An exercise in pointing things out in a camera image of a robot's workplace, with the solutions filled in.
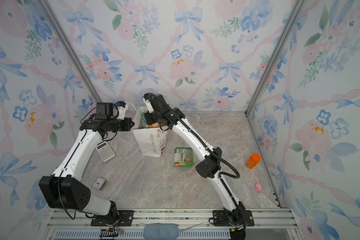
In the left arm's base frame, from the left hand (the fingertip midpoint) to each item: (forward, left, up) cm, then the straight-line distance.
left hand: (133, 121), depth 80 cm
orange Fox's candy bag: (+1, -12, -4) cm, 13 cm away
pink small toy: (-26, -68, -24) cm, 77 cm away
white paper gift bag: (-6, -9, -10) cm, 14 cm away
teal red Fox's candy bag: (+3, -4, -6) cm, 8 cm away
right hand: (+4, -7, +2) cm, 8 cm away
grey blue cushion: (-47, -17, -23) cm, 55 cm away
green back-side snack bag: (-7, -27, -25) cm, 38 cm away
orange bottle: (-14, -67, -17) cm, 70 cm away
